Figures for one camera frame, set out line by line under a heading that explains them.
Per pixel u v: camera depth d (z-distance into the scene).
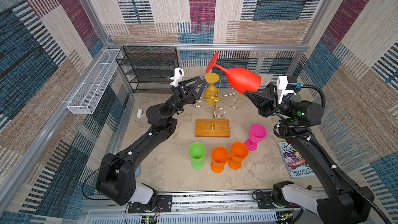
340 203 0.37
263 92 0.50
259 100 0.52
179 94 0.52
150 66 1.08
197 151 0.81
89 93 0.93
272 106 0.49
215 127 0.97
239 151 0.79
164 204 0.73
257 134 0.87
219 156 0.76
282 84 0.44
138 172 0.81
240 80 0.51
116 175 0.42
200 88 0.56
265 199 0.73
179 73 0.57
